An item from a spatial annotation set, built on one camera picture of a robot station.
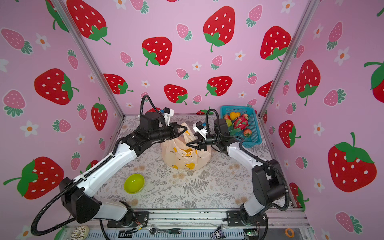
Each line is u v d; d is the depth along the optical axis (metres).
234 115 1.13
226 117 1.14
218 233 0.68
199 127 0.68
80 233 0.69
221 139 0.67
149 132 0.55
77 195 0.39
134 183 0.84
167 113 0.66
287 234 0.69
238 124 1.05
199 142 0.70
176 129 0.63
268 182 0.45
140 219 0.75
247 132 1.04
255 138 0.99
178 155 0.80
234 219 0.73
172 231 0.70
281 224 0.73
